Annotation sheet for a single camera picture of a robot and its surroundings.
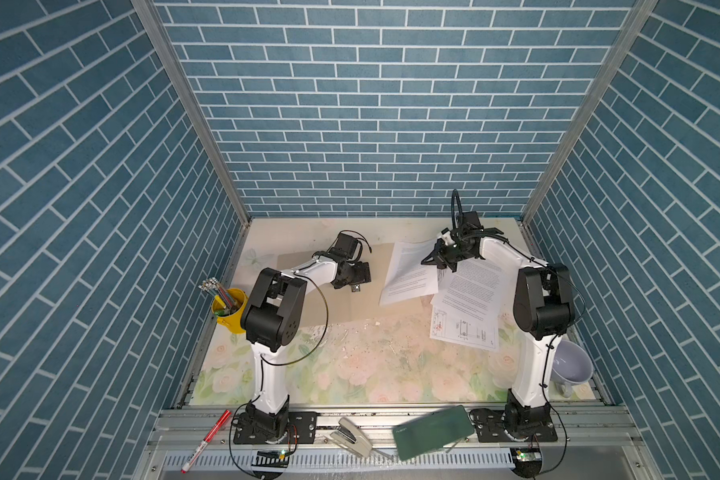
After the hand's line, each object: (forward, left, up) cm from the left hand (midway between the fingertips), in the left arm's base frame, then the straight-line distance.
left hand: (362, 277), depth 101 cm
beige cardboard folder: (-12, +7, +1) cm, 14 cm away
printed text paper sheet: (-3, -15, +3) cm, 15 cm away
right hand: (+1, -19, +9) cm, 21 cm away
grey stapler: (-46, +2, 0) cm, 46 cm away
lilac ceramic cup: (-30, -60, -1) cm, 67 cm away
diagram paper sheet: (-17, -29, -2) cm, 33 cm away
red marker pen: (-48, +38, -2) cm, 61 cm away
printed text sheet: (-3, -40, -3) cm, 40 cm away
